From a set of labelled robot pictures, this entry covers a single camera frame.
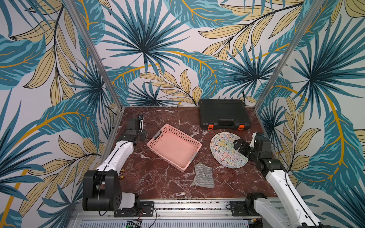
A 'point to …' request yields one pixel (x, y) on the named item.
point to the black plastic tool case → (216, 114)
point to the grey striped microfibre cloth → (204, 176)
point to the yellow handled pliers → (121, 176)
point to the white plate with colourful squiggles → (223, 151)
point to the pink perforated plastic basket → (175, 147)
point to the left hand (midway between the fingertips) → (138, 132)
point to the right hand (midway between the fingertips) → (240, 144)
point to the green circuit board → (129, 226)
